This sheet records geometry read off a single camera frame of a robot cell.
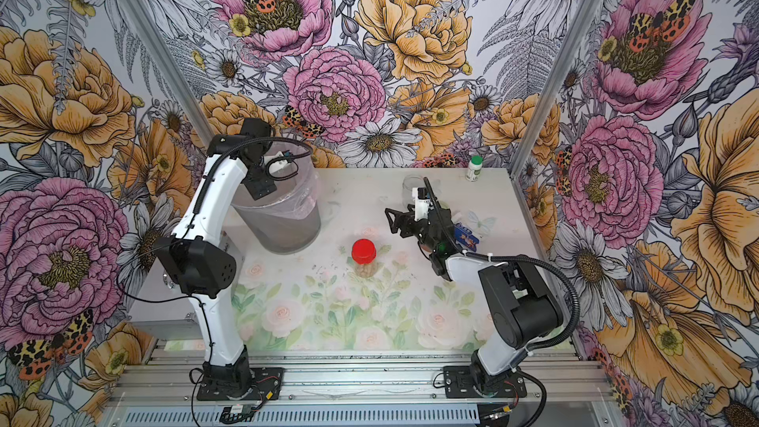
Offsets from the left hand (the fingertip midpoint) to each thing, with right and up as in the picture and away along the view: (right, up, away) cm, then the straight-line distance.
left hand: (247, 184), depth 84 cm
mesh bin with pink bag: (+12, -10, -2) cm, 16 cm away
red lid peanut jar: (+33, -20, +1) cm, 38 cm away
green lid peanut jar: (+47, +1, +19) cm, 51 cm away
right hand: (+42, -9, +6) cm, 43 cm away
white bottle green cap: (+73, +8, +31) cm, 79 cm away
